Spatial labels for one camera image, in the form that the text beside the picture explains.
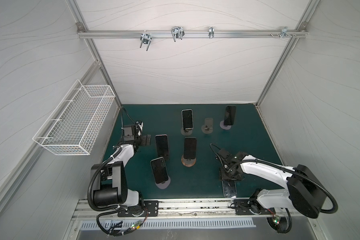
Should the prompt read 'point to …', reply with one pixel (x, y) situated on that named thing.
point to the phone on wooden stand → (190, 148)
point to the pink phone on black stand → (162, 143)
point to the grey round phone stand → (208, 127)
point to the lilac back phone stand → (224, 127)
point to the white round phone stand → (190, 132)
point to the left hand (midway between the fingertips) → (143, 133)
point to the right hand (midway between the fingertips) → (227, 173)
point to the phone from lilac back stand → (229, 115)
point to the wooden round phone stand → (188, 163)
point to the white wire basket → (74, 125)
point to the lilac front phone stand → (164, 185)
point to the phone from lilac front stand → (159, 168)
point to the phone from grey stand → (229, 189)
